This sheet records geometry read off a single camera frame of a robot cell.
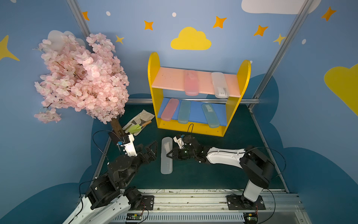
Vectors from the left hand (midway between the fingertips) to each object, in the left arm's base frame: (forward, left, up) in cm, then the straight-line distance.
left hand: (150, 142), depth 63 cm
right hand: (+3, -7, -20) cm, 21 cm away
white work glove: (+42, +17, -31) cm, 55 cm away
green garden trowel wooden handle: (+33, +13, -30) cm, 47 cm away
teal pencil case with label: (+28, -35, -16) cm, 48 cm away
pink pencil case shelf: (+36, -6, -17) cm, 40 cm away
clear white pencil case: (-4, -6, -21) cm, 22 cm away
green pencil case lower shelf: (+33, -16, -16) cm, 40 cm away
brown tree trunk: (+21, +29, -18) cm, 40 cm away
